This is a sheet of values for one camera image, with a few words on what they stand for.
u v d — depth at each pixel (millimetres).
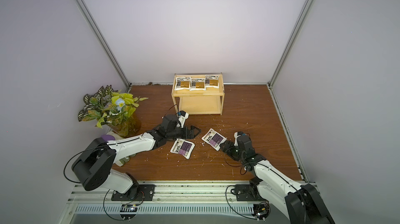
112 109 809
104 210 642
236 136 819
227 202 708
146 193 730
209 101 1085
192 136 756
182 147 874
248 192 728
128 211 717
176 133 731
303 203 439
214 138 901
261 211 698
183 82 901
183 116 792
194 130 765
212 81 922
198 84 900
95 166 436
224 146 815
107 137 919
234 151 757
